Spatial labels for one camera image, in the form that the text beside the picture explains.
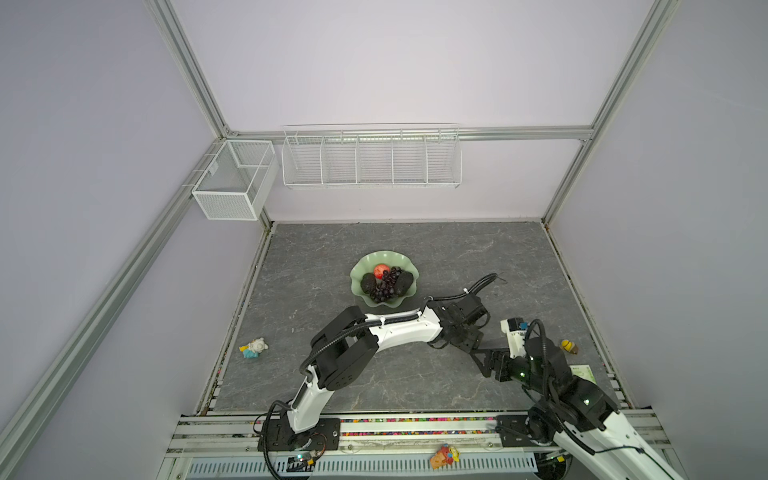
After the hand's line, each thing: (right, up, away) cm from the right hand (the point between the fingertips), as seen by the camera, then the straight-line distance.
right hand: (483, 354), depth 77 cm
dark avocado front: (-32, +17, +20) cm, 41 cm away
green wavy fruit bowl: (-32, +23, +25) cm, 47 cm away
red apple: (-28, +21, +23) cm, 42 cm away
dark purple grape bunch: (-26, +14, +18) cm, 35 cm away
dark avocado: (-21, +17, +17) cm, 32 cm away
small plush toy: (-64, -1, +8) cm, 65 cm away
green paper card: (+29, -6, +4) cm, 30 cm away
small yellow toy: (+27, -1, +9) cm, 29 cm away
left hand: (-2, 0, +7) cm, 7 cm away
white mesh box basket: (-77, +49, +21) cm, 93 cm away
